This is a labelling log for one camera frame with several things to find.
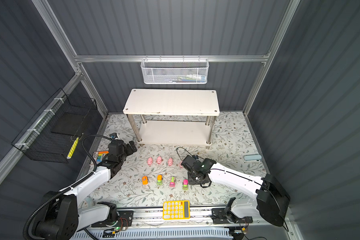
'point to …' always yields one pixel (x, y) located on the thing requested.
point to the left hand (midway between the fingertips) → (126, 144)
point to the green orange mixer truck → (159, 179)
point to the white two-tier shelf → (173, 117)
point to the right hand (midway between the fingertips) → (194, 181)
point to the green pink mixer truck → (185, 182)
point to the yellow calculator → (176, 210)
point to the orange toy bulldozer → (145, 180)
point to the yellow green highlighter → (74, 144)
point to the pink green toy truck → (172, 183)
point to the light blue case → (252, 157)
